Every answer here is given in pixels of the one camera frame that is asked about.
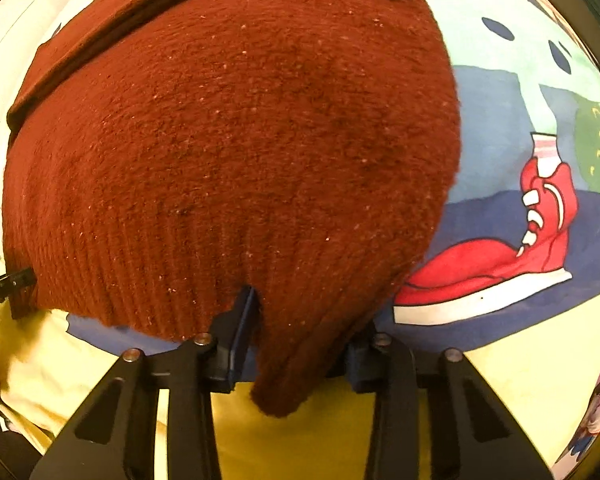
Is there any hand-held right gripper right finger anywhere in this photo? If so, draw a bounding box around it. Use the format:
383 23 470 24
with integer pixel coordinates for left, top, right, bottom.
330 321 556 480

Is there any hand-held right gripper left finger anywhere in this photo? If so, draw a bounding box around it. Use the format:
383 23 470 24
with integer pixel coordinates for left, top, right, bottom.
30 285 261 480

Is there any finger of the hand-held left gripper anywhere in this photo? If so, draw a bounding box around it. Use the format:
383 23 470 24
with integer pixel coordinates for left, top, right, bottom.
0 267 37 320

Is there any dark red knit sweater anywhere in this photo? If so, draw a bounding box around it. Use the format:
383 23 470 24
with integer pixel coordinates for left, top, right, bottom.
2 0 463 418

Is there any yellow dinosaur printed bedspread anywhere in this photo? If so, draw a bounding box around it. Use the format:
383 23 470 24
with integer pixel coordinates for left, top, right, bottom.
0 0 600 480

